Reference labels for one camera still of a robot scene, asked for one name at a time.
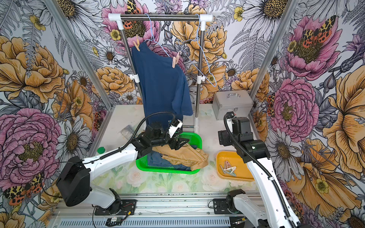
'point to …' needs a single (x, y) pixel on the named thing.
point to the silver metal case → (238, 101)
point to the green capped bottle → (100, 150)
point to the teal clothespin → (231, 171)
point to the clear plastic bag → (127, 131)
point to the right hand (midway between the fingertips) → (228, 135)
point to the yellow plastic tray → (243, 171)
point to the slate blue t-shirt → (155, 158)
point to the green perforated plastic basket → (142, 166)
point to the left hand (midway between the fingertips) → (184, 139)
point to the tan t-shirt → (188, 155)
